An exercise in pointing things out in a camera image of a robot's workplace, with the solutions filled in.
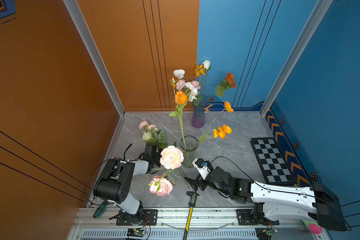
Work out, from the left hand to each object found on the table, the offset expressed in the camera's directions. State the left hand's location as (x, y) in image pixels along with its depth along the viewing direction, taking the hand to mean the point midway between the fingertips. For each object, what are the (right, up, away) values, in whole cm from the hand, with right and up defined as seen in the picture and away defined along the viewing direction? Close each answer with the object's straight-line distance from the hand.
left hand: (171, 151), depth 94 cm
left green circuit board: (-15, -35, -23) cm, 44 cm away
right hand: (+11, -5, -22) cm, 26 cm away
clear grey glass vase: (+11, +7, -13) cm, 18 cm away
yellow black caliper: (+12, -24, -17) cm, 32 cm away
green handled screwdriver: (-34, -26, -20) cm, 47 cm away
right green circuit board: (+47, -35, -24) cm, 63 cm away
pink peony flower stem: (+6, +42, -4) cm, 43 cm away
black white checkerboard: (+62, -6, -5) cm, 62 cm away
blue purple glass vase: (+18, +22, +10) cm, 30 cm away
